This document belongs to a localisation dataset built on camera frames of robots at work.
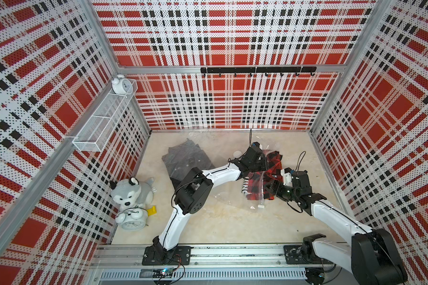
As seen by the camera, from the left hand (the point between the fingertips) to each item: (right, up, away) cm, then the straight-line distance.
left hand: (272, 163), depth 91 cm
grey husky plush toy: (-65, -11, -18) cm, 68 cm away
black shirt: (-49, +2, +10) cm, 50 cm away
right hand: (-3, -11, -5) cm, 13 cm away
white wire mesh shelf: (-92, +16, -1) cm, 93 cm away
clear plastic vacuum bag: (-34, +6, +17) cm, 39 cm away
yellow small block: (-60, -22, -7) cm, 64 cm away
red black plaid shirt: (-8, -13, -1) cm, 16 cm away
